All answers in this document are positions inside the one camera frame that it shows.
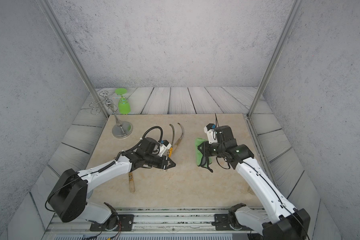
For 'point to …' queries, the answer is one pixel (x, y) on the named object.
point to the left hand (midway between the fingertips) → (176, 166)
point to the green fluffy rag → (198, 153)
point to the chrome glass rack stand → (121, 129)
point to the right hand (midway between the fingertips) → (200, 147)
